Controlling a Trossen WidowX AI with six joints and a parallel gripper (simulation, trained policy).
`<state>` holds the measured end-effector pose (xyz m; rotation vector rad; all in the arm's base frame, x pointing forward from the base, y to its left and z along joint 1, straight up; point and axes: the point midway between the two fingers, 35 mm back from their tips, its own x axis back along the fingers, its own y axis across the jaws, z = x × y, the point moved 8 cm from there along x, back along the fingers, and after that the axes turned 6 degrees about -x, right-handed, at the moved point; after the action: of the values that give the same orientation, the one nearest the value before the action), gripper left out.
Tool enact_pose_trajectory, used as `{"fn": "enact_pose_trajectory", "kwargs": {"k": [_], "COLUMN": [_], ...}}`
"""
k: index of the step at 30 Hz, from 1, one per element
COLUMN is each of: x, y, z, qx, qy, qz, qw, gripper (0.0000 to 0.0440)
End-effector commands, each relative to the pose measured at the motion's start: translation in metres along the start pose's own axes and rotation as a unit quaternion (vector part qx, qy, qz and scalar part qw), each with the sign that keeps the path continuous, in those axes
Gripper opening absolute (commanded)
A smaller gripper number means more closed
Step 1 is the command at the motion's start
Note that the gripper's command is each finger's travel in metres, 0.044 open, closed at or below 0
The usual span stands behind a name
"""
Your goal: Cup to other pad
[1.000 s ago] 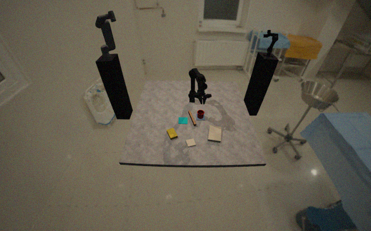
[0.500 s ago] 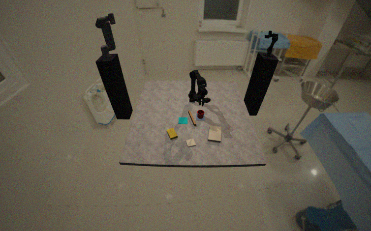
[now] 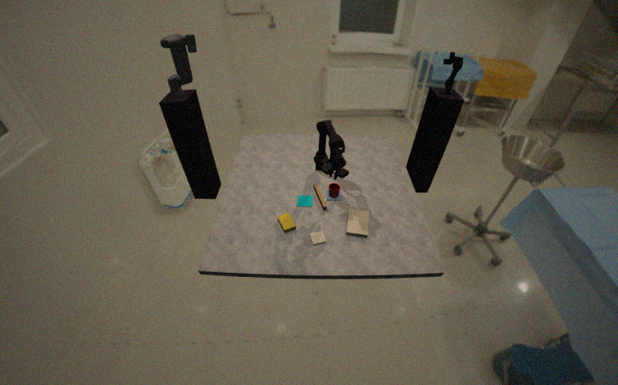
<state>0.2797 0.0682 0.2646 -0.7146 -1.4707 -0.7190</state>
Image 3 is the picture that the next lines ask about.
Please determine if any yellow rectangular block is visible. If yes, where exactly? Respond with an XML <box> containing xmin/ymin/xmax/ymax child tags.
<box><xmin>277</xmin><ymin>213</ymin><xmax>296</xmax><ymax>233</ymax></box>

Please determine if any tan flat box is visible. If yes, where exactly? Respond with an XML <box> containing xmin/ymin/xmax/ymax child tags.
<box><xmin>347</xmin><ymin>209</ymin><xmax>369</xmax><ymax>238</ymax></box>

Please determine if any brown wooden bar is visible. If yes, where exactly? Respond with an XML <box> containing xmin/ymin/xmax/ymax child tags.
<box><xmin>313</xmin><ymin>183</ymin><xmax>327</xmax><ymax>211</ymax></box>

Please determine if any beige flat rectangular slab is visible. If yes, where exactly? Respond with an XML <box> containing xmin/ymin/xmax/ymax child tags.
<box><xmin>309</xmin><ymin>231</ymin><xmax>326</xmax><ymax>245</ymax></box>

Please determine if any dark red cup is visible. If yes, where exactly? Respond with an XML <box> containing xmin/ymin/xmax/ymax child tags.
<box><xmin>329</xmin><ymin>183</ymin><xmax>340</xmax><ymax>198</ymax></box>

